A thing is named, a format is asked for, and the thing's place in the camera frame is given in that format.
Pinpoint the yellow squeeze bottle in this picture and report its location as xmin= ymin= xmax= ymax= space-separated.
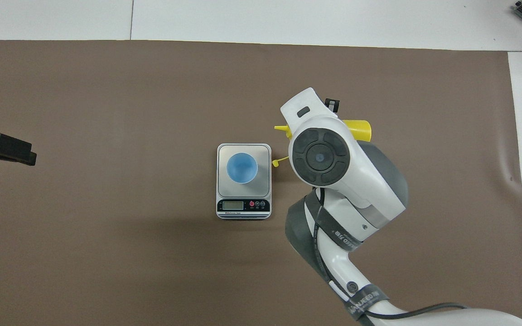
xmin=272 ymin=119 xmax=372 ymax=168

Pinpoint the light blue plastic cup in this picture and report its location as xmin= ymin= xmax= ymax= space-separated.
xmin=226 ymin=153 xmax=258 ymax=184

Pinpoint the silver digital kitchen scale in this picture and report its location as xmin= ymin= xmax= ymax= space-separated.
xmin=216 ymin=143 xmax=272 ymax=220

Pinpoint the brown table mat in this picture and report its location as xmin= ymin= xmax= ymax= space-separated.
xmin=0 ymin=40 xmax=522 ymax=326

